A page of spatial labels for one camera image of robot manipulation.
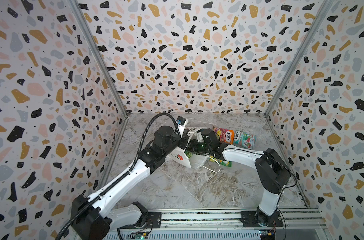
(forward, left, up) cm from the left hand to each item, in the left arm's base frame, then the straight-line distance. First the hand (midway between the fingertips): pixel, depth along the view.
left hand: (187, 127), depth 72 cm
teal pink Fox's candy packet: (+12, -38, -29) cm, 50 cm away
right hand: (+1, +3, -16) cm, 17 cm away
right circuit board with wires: (-41, -37, -32) cm, 64 cm away
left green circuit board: (-39, +24, -31) cm, 56 cm away
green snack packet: (-7, -13, -19) cm, 24 cm away
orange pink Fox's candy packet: (+17, -27, -30) cm, 44 cm away
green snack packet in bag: (-1, -1, -24) cm, 24 cm away
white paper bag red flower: (-8, +4, -14) cm, 16 cm away
